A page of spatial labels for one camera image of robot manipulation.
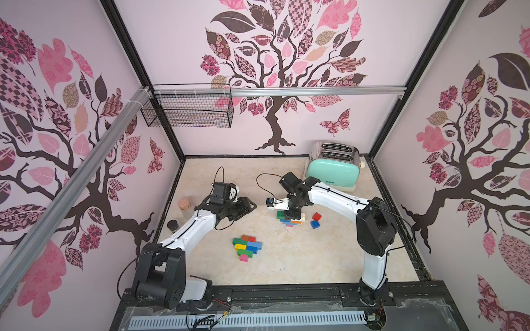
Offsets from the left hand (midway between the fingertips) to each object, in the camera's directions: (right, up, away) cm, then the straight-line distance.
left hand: (254, 211), depth 85 cm
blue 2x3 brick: (0, -16, 0) cm, 16 cm away
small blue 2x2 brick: (+27, -7, +6) cm, 29 cm away
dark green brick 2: (-8, -13, +1) cm, 15 cm away
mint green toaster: (+39, +20, +11) cm, 45 cm away
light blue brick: (+1, -13, -1) cm, 14 cm away
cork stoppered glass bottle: (-31, +3, +2) cm, 31 cm away
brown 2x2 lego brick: (-4, -12, +2) cm, 13 cm away
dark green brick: (+12, -2, +2) cm, 12 cm away
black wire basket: (-25, +48, +9) cm, 55 cm away
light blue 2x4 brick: (+14, -5, +4) cm, 15 cm away
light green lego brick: (-4, -16, -2) cm, 17 cm away
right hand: (+15, 0, +5) cm, 16 cm away
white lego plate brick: (+21, -2, 0) cm, 21 cm away
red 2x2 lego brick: (-1, -12, +2) cm, 12 cm away
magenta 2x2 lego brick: (-4, -18, -4) cm, 19 cm away
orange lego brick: (+18, -6, +5) cm, 20 cm away
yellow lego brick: (-6, -15, -1) cm, 16 cm away
